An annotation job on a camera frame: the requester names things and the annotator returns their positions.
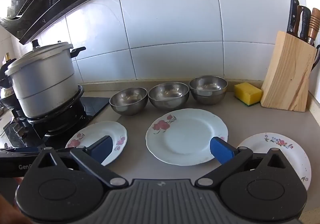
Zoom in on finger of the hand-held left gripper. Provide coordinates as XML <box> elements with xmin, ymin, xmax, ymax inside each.
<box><xmin>0</xmin><ymin>146</ymin><xmax>75</xmax><ymax>157</ymax></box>

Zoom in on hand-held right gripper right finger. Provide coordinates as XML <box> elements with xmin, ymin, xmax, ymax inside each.
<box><xmin>194</xmin><ymin>136</ymin><xmax>293</xmax><ymax>189</ymax></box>

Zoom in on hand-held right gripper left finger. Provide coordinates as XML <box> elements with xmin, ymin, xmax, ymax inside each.
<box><xmin>31</xmin><ymin>135</ymin><xmax>129</xmax><ymax>189</ymax></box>

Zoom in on white plate red flowers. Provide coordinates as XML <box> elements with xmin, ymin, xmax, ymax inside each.
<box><xmin>65</xmin><ymin>121</ymin><xmax>128</xmax><ymax>166</ymax></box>
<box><xmin>146</xmin><ymin>109</ymin><xmax>229</xmax><ymax>166</ymax></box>

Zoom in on white plate small colourful flowers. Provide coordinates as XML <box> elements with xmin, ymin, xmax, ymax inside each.
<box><xmin>236</xmin><ymin>132</ymin><xmax>312</xmax><ymax>191</ymax></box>

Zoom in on stainless steel bowl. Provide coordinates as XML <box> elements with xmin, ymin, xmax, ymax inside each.
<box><xmin>189</xmin><ymin>76</ymin><xmax>228</xmax><ymax>105</ymax></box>
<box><xmin>109</xmin><ymin>88</ymin><xmax>147</xmax><ymax>116</ymax></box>
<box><xmin>148</xmin><ymin>82</ymin><xmax>190</xmax><ymax>110</ymax></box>

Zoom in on person's left hand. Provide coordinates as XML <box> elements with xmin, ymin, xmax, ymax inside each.
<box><xmin>0</xmin><ymin>176</ymin><xmax>33</xmax><ymax>224</ymax></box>

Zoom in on black glass gas stove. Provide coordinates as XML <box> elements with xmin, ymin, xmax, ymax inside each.
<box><xmin>0</xmin><ymin>96</ymin><xmax>111</xmax><ymax>151</ymax></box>

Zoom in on black burner grate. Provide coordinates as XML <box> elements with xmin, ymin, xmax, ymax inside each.
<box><xmin>26</xmin><ymin>84</ymin><xmax>87</xmax><ymax>137</ymax></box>

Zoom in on grey counter mat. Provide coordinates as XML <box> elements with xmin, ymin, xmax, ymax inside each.
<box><xmin>100</xmin><ymin>90</ymin><xmax>317</xmax><ymax>191</ymax></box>

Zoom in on black wok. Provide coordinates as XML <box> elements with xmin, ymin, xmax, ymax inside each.
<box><xmin>0</xmin><ymin>77</ymin><xmax>20</xmax><ymax>110</ymax></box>

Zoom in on yellow green sponge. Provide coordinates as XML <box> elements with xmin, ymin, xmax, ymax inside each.
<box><xmin>234</xmin><ymin>83</ymin><xmax>262</xmax><ymax>107</ymax></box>

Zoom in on aluminium stockpot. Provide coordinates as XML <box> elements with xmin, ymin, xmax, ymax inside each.
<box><xmin>9</xmin><ymin>62</ymin><xmax>80</xmax><ymax>118</ymax></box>

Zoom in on wooden cutting board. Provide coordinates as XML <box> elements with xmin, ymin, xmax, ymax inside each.
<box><xmin>260</xmin><ymin>31</ymin><xmax>317</xmax><ymax>112</ymax></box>

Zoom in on black handle scissors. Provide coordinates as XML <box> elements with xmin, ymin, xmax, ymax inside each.
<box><xmin>311</xmin><ymin>44</ymin><xmax>320</xmax><ymax>73</ymax></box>

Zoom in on black ribbed handle knife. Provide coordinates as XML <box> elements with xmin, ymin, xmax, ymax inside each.
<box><xmin>299</xmin><ymin>7</ymin><xmax>312</xmax><ymax>42</ymax></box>

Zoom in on brown handle knife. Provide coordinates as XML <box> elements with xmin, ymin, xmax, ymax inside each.
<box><xmin>293</xmin><ymin>5</ymin><xmax>304</xmax><ymax>36</ymax></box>

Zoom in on turned wooden handle tool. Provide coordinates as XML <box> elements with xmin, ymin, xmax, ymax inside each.
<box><xmin>307</xmin><ymin>8</ymin><xmax>320</xmax><ymax>46</ymax></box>

